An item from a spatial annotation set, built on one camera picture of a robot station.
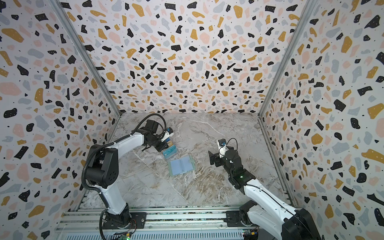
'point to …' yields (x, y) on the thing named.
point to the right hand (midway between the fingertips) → (217, 146)
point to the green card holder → (180, 166)
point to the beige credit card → (170, 143)
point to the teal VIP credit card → (170, 152)
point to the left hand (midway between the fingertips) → (168, 142)
